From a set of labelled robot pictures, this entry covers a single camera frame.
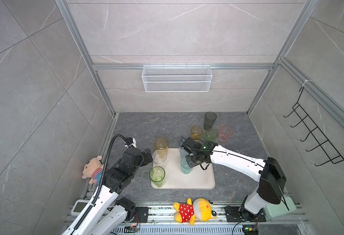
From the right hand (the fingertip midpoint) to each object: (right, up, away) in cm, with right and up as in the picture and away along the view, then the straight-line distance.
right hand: (193, 160), depth 83 cm
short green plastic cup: (+16, +13, +24) cm, 32 cm away
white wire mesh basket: (-9, +53, +18) cm, 56 cm away
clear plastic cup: (-20, +1, +4) cm, 21 cm away
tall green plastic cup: (-21, -9, +1) cm, 23 cm away
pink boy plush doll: (-58, -5, +1) cm, 58 cm away
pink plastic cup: (+26, +15, +22) cm, 37 cm away
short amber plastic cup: (+5, +15, +21) cm, 26 cm away
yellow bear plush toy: (+2, -20, -14) cm, 24 cm away
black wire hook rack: (+54, +8, -25) cm, 60 cm away
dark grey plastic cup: (+15, +26, +19) cm, 35 cm away
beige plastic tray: (+5, -13, +7) cm, 16 cm away
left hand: (-26, +7, -8) cm, 28 cm away
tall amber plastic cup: (-18, +9, +4) cm, 21 cm away
